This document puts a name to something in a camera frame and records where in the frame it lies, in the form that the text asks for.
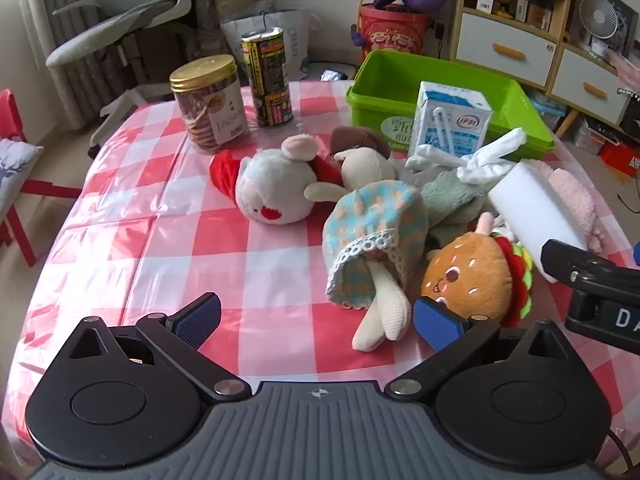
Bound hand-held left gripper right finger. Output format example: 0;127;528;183
384;296;573;403

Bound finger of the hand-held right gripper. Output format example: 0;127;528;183
542;239;640;291

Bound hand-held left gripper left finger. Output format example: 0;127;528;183
67;291;252;403

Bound white sponge block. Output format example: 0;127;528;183
487;160;591;286

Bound burger plush toy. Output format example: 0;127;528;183
420;212;536;331

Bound pink fluffy plush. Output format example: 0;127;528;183
520;159;601;253

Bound bunny doll with blue dress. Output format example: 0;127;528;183
322;147;431;353

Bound white soft cloth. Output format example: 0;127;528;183
405;127;528;186

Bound grey-green towel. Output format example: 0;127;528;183
400;167;493;248

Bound white santa bear plush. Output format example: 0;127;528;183
209;133;346;226

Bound brown eye mask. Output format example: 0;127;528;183
329;126;392;161

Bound green plastic bin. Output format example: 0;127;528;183
346;50;557;161

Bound red checked tablecloth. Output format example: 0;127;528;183
0;80;640;466

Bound clear storage box blue lid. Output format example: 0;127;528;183
529;89;568;132

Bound low wooden drawer cabinet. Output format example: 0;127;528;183
547;42;633;126

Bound white blue milk carton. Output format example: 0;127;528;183
407;81;493;161

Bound pink lace cloth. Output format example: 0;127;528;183
612;55;640;92

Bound gold lid cookie jar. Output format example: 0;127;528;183
169;55;251;153

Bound tall wooden shelf cabinet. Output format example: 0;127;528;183
450;0;573;88

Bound white deer print pillow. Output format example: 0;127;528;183
0;137;45;216

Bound dark framed picture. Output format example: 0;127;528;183
597;0;636;61

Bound white desk fan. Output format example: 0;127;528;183
579;0;621;58

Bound tall black drink can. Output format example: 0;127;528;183
241;26;295;128

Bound red chair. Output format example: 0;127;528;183
0;89;83;268

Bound red printed bucket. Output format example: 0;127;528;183
357;4;433;58

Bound white paper bag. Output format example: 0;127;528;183
220;7;311;83

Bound clear plastic bag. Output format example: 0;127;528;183
217;0;277;26

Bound grey curtain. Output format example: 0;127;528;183
15;0;116;131

